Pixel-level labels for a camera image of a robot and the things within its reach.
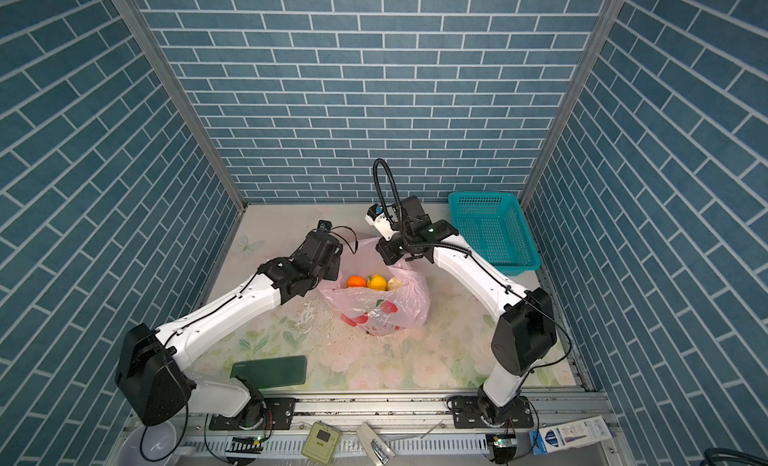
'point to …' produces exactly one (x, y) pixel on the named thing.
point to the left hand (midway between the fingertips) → (331, 257)
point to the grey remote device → (378, 452)
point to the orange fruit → (356, 281)
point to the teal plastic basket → (495, 224)
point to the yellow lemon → (377, 282)
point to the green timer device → (321, 443)
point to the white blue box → (570, 434)
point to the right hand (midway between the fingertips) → (377, 242)
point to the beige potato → (394, 283)
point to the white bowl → (149, 445)
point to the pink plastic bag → (375, 312)
